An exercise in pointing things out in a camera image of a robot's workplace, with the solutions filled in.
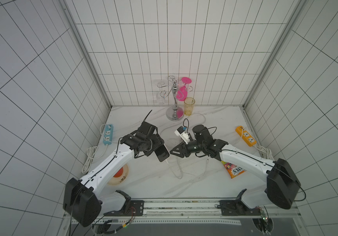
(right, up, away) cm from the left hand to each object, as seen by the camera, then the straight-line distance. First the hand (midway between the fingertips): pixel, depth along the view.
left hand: (157, 147), depth 79 cm
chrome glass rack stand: (+12, +35, +16) cm, 40 cm away
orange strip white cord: (+67, -6, +11) cm, 68 cm away
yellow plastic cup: (+20, +26, +22) cm, 40 cm away
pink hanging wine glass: (+16, +34, +30) cm, 48 cm away
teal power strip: (-37, +5, +21) cm, 43 cm away
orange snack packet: (+44, -14, +4) cm, 46 cm away
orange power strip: (+59, +4, +19) cm, 62 cm away
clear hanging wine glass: (+1, +29, +11) cm, 31 cm away
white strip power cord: (-45, -6, +14) cm, 47 cm away
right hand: (+6, -2, -5) cm, 8 cm away
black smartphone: (+2, -5, +7) cm, 9 cm away
